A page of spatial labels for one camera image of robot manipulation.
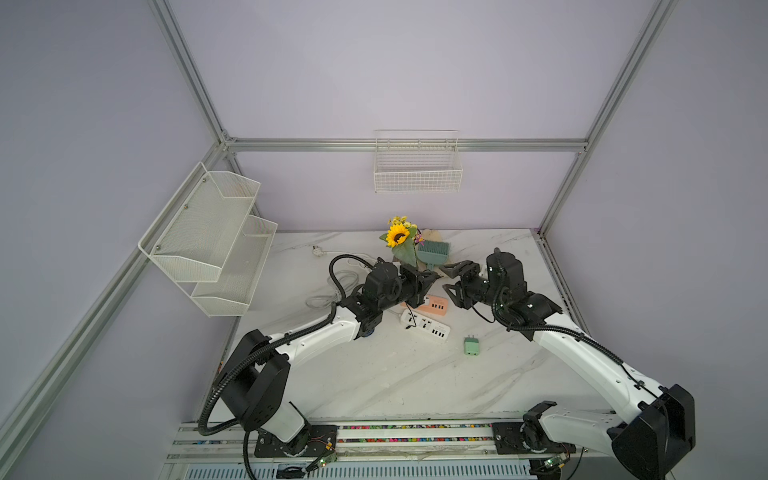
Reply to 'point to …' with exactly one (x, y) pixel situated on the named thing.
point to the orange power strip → (437, 305)
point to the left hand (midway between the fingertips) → (439, 273)
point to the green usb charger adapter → (471, 346)
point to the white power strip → (424, 324)
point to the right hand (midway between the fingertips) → (440, 277)
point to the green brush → (433, 253)
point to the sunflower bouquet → (402, 237)
